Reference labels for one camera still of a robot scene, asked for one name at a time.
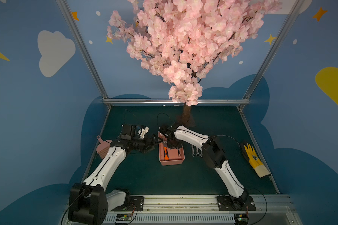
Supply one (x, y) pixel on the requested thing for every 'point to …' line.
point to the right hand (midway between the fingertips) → (176, 145)
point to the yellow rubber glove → (261, 169)
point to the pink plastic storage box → (176, 156)
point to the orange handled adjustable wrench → (165, 151)
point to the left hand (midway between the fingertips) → (158, 142)
